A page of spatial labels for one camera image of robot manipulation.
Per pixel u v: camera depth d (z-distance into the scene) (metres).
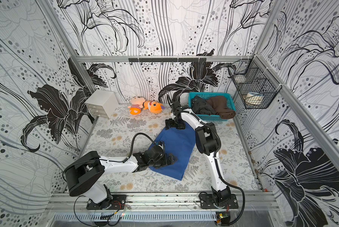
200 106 0.98
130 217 0.69
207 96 1.18
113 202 0.72
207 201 0.72
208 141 0.59
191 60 0.89
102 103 1.02
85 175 0.44
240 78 0.88
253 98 0.72
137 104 1.11
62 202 0.75
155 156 0.67
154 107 1.06
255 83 0.88
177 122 0.86
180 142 0.93
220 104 1.01
